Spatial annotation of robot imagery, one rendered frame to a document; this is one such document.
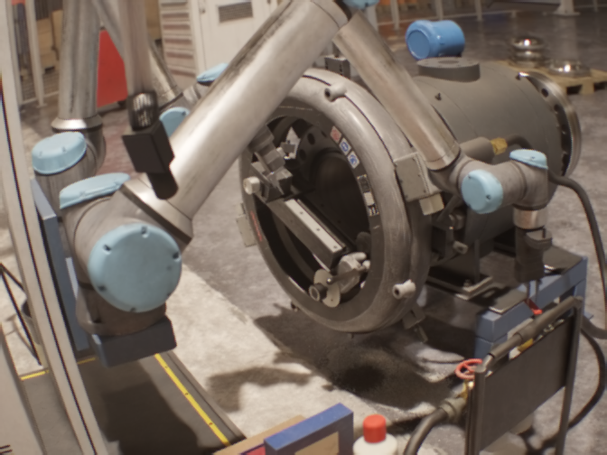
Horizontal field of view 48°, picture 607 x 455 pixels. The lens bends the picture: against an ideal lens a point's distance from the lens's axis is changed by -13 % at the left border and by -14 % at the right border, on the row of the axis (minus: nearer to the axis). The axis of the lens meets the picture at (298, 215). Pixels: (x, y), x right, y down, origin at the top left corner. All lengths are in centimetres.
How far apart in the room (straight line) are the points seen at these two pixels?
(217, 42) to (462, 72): 373
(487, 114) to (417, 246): 56
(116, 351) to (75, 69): 81
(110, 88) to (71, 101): 542
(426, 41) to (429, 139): 107
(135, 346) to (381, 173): 77
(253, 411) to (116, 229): 130
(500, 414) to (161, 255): 81
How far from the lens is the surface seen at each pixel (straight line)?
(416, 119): 158
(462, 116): 222
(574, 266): 256
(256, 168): 217
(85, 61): 193
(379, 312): 204
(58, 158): 179
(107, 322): 140
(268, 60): 123
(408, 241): 190
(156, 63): 178
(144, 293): 120
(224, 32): 592
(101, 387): 200
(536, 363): 164
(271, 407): 237
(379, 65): 151
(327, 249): 208
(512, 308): 230
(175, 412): 184
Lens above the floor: 133
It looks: 20 degrees down
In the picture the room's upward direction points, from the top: 7 degrees counter-clockwise
